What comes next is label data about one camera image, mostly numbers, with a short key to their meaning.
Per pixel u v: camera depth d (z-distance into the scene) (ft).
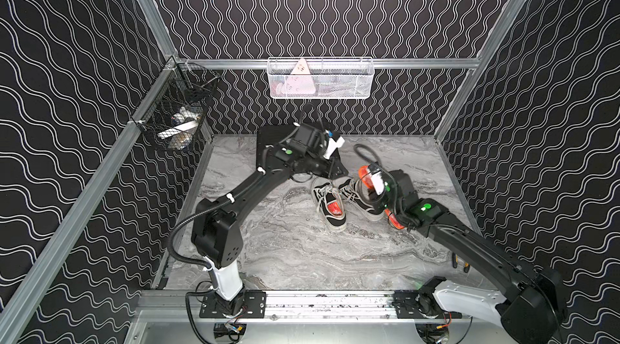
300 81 2.94
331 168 2.26
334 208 3.03
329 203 2.98
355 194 2.95
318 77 4.38
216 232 1.48
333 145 2.35
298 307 2.50
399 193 1.92
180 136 2.68
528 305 1.24
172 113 3.03
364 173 2.52
